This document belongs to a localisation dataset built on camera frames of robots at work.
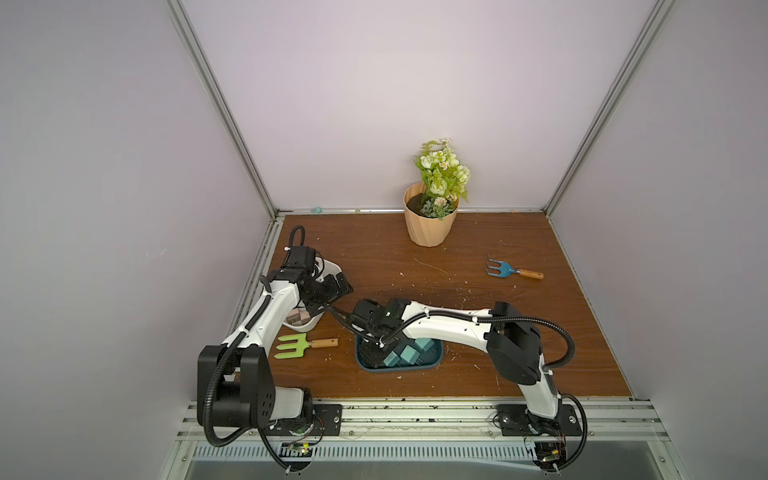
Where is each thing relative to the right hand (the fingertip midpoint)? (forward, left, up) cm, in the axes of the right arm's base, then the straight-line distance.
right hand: (369, 356), depth 80 cm
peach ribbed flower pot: (+41, -16, +6) cm, 44 cm away
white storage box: (+15, +12, +20) cm, 28 cm away
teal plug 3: (0, -6, -1) cm, 6 cm away
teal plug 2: (+1, -11, -2) cm, 11 cm away
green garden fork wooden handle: (+4, +21, -4) cm, 22 cm away
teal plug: (+4, -16, -2) cm, 16 cm away
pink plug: (+12, +23, -2) cm, 26 cm away
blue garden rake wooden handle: (+32, -46, -6) cm, 56 cm away
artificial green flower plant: (+47, -22, +23) cm, 57 cm away
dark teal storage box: (0, -16, -3) cm, 16 cm away
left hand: (+16, +8, +7) cm, 19 cm away
